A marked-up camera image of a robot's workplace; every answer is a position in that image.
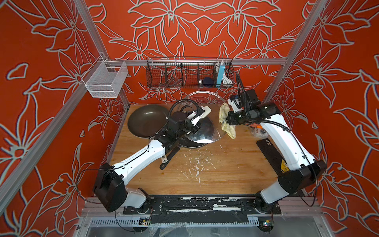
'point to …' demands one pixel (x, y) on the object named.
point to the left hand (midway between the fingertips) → (200, 112)
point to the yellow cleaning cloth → (230, 129)
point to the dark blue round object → (208, 82)
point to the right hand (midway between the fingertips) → (223, 119)
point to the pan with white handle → (145, 120)
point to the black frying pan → (185, 142)
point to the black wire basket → (190, 73)
